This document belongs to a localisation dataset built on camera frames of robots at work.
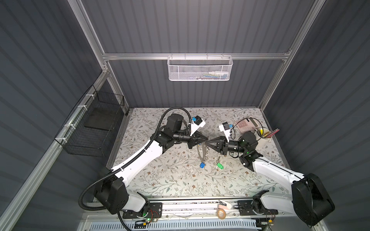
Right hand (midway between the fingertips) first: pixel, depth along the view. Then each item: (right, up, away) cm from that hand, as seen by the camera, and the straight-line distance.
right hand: (208, 146), depth 70 cm
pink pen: (+43, +4, +21) cm, 48 cm away
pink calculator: (+36, +10, +41) cm, 56 cm away
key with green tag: (+9, -14, +21) cm, 27 cm away
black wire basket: (-60, +8, +3) cm, 61 cm away
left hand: (0, +4, 0) cm, 4 cm away
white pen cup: (+40, +2, +24) cm, 46 cm away
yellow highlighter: (+38, +6, +24) cm, 46 cm away
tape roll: (+7, -35, +3) cm, 36 cm away
